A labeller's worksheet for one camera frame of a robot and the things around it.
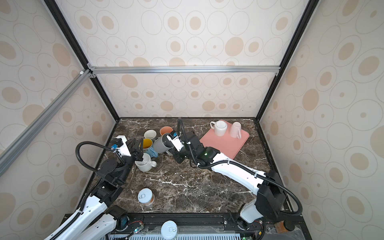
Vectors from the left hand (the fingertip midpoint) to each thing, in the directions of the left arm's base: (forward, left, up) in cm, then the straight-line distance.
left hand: (142, 137), depth 68 cm
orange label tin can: (-19, +1, -27) cm, 33 cm away
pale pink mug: (+25, -52, -26) cm, 63 cm away
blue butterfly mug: (+7, +4, -21) cm, 23 cm away
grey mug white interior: (+20, +6, -24) cm, 32 cm away
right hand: (0, -13, -10) cm, 16 cm away
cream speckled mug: (-2, +4, -23) cm, 24 cm away
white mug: (+26, -41, -24) cm, 54 cm away
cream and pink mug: (+24, -4, -23) cm, 34 cm away
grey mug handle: (-2, -10, -3) cm, 10 cm away
